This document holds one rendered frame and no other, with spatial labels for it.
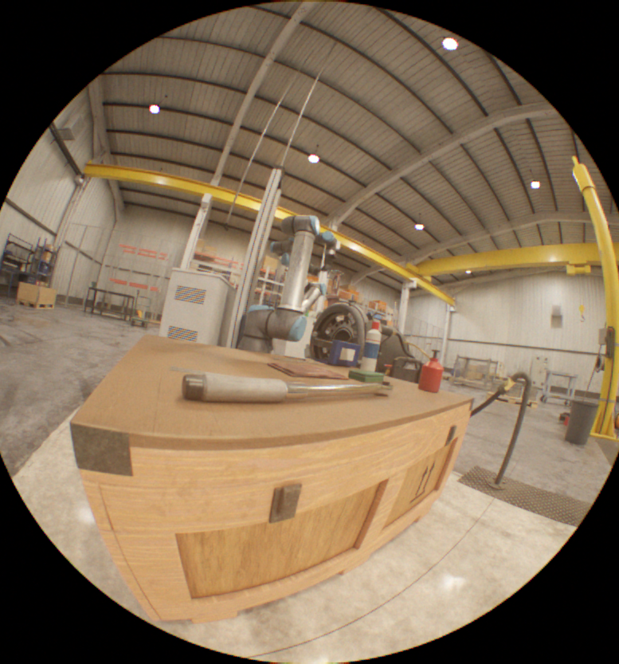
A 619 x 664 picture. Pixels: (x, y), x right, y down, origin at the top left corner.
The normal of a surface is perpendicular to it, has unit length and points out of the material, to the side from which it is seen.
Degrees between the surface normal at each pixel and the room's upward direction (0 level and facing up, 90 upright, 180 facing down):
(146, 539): 90
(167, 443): 90
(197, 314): 90
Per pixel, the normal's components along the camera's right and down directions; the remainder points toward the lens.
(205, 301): 0.11, -0.01
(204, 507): 0.57, 0.08
